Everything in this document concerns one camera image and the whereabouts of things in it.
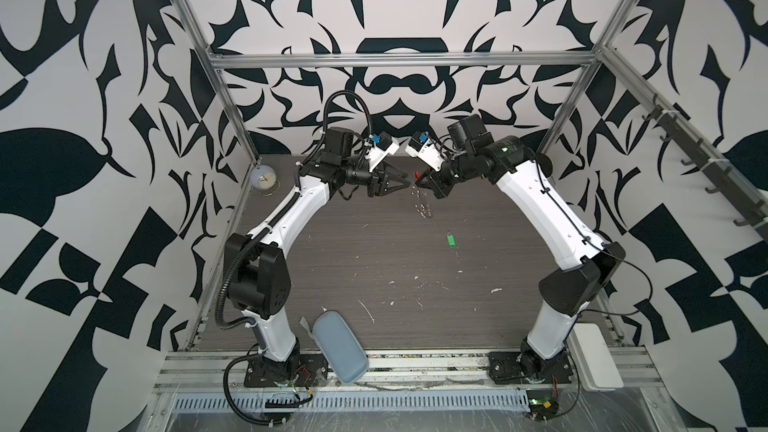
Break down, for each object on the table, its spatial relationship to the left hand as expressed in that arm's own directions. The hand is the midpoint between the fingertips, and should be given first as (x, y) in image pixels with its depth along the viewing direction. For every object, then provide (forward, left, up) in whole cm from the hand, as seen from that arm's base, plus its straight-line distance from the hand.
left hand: (409, 173), depth 75 cm
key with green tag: (-3, -15, -29) cm, 33 cm away
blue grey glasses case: (-33, +18, -28) cm, 47 cm away
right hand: (-2, -3, 0) cm, 3 cm away
